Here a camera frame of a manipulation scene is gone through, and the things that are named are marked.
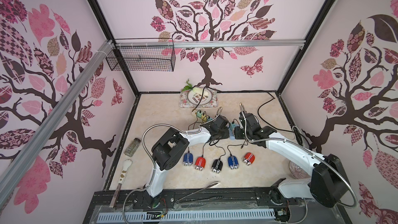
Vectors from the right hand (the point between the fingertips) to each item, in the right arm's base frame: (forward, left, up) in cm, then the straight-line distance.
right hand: (236, 130), depth 86 cm
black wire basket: (+41, +55, +24) cm, 73 cm away
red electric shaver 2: (-16, +21, -8) cm, 27 cm away
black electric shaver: (-17, +12, -8) cm, 22 cm away
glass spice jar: (-6, +61, -7) cm, 62 cm away
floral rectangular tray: (+31, +32, -10) cm, 46 cm away
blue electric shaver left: (-13, +28, -8) cm, 32 cm away
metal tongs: (-29, +22, -9) cm, 38 cm away
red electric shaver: (-13, -6, -8) cm, 17 cm away
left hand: (+1, +4, -8) cm, 9 cm away
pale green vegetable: (+41, +22, -7) cm, 47 cm away
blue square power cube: (-2, +3, +8) cm, 9 cm away
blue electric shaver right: (-16, +3, -9) cm, 18 cm away
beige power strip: (+12, +19, -3) cm, 23 cm away
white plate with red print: (+35, +25, -10) cm, 44 cm away
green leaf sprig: (+43, +31, -7) cm, 53 cm away
